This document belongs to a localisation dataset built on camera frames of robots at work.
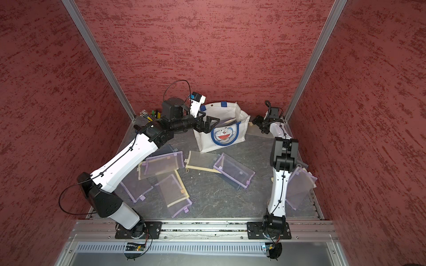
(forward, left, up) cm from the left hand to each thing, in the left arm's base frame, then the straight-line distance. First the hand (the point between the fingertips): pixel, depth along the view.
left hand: (210, 120), depth 69 cm
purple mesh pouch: (-7, -14, -35) cm, 39 cm away
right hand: (+26, -30, -30) cm, 49 cm away
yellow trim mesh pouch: (0, +6, -36) cm, 37 cm away
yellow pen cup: (+30, +38, -28) cm, 56 cm away
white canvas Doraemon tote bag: (+13, -11, -20) cm, 27 cm away
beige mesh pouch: (+19, -26, -28) cm, 43 cm away
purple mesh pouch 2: (-18, +21, -38) cm, 47 cm away
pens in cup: (+30, +39, -26) cm, 56 cm away
